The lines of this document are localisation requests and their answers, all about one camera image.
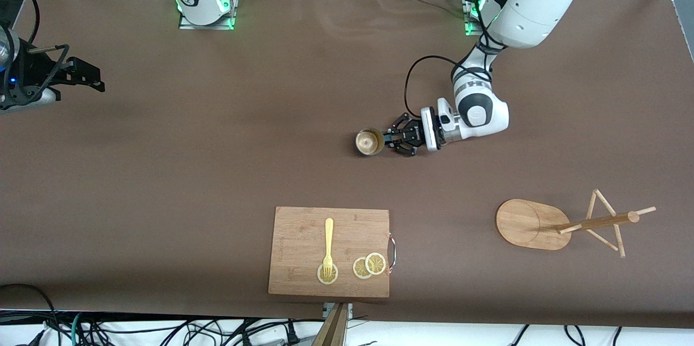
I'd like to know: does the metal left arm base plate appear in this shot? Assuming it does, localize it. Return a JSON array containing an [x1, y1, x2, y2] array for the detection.
[[462, 0, 491, 36]]

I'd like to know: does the lemon slice under fork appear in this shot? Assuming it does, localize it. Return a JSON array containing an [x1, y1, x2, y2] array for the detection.
[[317, 262, 339, 285]]

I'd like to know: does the brown wooden pole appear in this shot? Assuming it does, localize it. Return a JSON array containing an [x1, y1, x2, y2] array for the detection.
[[312, 303, 348, 346]]

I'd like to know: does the teal ribbed cup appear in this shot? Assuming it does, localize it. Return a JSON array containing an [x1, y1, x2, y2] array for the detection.
[[356, 127, 387, 157]]

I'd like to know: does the yellow plastic fork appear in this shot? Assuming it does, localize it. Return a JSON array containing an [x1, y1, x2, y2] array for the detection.
[[323, 218, 335, 277]]

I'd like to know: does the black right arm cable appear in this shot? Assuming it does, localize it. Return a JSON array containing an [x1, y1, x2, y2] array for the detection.
[[27, 0, 72, 92]]

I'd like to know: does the bamboo cutting board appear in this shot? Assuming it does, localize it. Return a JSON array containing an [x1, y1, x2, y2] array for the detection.
[[268, 206, 397, 298]]

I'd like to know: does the wooden cup rack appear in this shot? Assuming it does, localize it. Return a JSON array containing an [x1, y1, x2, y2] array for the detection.
[[496, 189, 657, 259]]

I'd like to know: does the brown table cover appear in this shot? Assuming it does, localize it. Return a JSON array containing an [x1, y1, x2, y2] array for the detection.
[[0, 0, 694, 329]]

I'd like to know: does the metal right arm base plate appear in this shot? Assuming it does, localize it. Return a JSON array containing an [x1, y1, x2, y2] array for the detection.
[[179, 0, 241, 30]]

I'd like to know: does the black looped floor cable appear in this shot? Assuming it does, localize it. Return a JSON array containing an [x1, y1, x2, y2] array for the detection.
[[0, 283, 61, 346]]

